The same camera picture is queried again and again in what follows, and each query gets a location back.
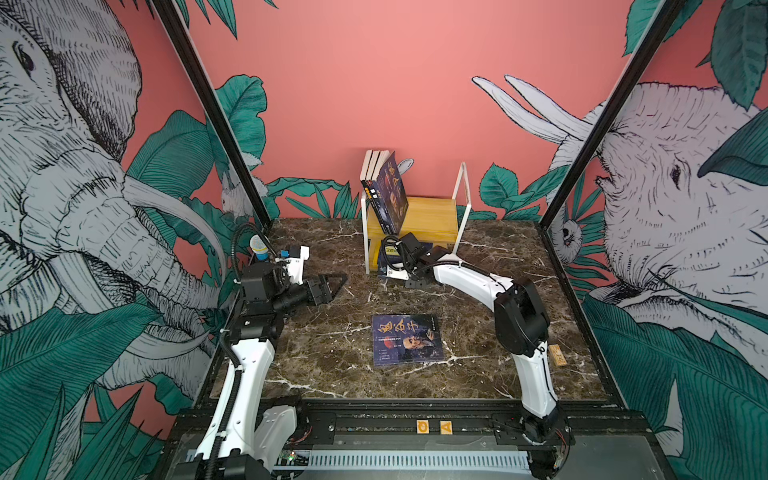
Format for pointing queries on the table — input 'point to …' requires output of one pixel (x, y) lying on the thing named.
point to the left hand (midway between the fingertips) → (335, 275)
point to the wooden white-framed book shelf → (436, 220)
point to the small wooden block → (557, 355)
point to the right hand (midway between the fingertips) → (409, 265)
